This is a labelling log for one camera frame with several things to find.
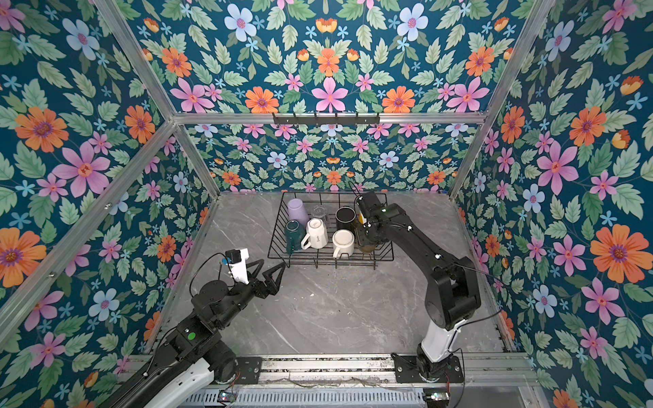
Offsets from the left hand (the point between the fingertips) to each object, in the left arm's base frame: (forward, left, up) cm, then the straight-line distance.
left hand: (277, 260), depth 69 cm
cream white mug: (+18, -9, -15) cm, 25 cm away
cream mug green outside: (+19, -2, -15) cm, 24 cm away
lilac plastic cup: (+28, -2, -12) cm, 30 cm away
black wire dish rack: (+43, -15, -24) cm, 51 cm away
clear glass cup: (+30, -11, -16) cm, 36 cm away
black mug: (+24, -21, -14) cm, 35 cm away
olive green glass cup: (+11, -27, -14) cm, 33 cm away
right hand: (+14, -28, -11) cm, 33 cm away
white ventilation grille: (-30, -6, -25) cm, 40 cm away
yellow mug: (+27, -27, -18) cm, 43 cm away
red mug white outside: (+15, -19, -15) cm, 29 cm away
